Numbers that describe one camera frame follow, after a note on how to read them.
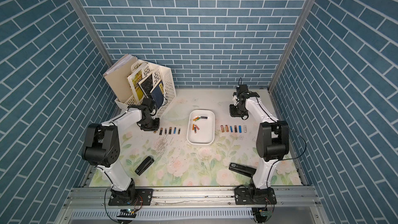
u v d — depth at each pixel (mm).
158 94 975
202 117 1019
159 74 1003
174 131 975
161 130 963
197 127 990
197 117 1019
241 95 681
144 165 806
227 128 989
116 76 896
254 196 667
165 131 966
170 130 965
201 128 990
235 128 989
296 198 738
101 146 484
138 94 997
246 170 782
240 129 989
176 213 770
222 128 985
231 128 989
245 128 989
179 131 966
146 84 985
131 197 667
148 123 804
